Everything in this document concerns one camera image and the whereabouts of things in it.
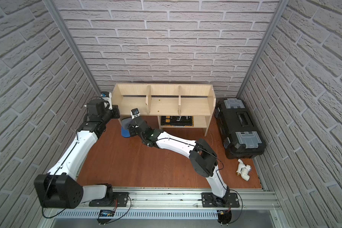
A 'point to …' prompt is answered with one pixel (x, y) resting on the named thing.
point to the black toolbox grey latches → (240, 136)
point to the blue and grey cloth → (125, 124)
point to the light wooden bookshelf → (173, 99)
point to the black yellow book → (177, 121)
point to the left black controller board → (105, 213)
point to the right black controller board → (224, 216)
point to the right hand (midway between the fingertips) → (134, 121)
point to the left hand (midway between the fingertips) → (111, 103)
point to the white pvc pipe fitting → (243, 170)
